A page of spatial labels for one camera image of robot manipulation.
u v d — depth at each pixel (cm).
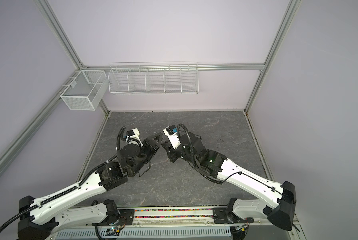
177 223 73
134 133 61
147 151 59
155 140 67
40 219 39
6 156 54
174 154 58
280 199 39
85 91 98
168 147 58
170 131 55
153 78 99
